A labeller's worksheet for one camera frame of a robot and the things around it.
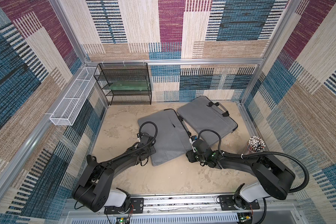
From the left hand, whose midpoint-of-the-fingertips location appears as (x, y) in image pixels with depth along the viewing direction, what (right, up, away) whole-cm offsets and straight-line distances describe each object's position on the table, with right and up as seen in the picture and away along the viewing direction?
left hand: (152, 149), depth 92 cm
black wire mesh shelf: (-33, +52, +9) cm, 62 cm away
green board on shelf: (-16, +42, +4) cm, 45 cm away
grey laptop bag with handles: (+36, +23, +17) cm, 46 cm away
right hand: (+25, -4, -1) cm, 26 cm away
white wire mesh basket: (-56, +23, -1) cm, 60 cm away
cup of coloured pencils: (+57, +6, -16) cm, 60 cm away
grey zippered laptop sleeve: (+13, +6, +3) cm, 15 cm away
